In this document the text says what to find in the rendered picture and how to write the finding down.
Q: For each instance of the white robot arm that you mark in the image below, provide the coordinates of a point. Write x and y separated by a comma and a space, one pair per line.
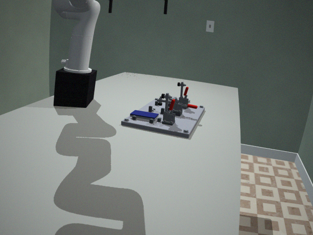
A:
86, 11

